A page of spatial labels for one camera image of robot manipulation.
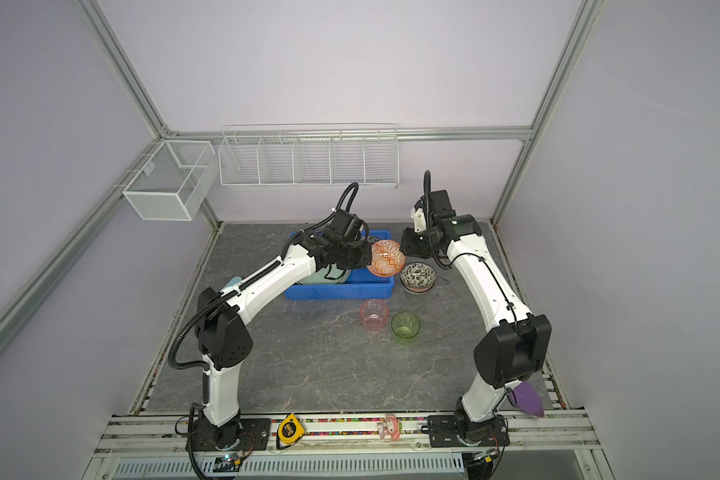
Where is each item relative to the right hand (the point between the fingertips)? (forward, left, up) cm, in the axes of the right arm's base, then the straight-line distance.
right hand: (405, 249), depth 82 cm
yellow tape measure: (-40, +30, -22) cm, 54 cm away
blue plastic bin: (-3, +13, -13) cm, 19 cm away
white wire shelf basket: (+40, +32, +4) cm, 51 cm away
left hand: (-2, +9, -3) cm, 9 cm away
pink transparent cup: (-8, +9, -22) cm, 25 cm away
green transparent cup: (-12, -1, -22) cm, 26 cm away
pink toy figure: (-40, +5, -21) cm, 45 cm away
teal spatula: (+4, +58, -22) cm, 62 cm away
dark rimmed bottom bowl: (-2, -5, -19) cm, 19 cm away
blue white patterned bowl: (+6, -6, -21) cm, 23 cm away
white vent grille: (-47, +27, -24) cm, 59 cm away
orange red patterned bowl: (+2, +5, -7) cm, 9 cm away
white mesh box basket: (+27, +75, +3) cm, 80 cm away
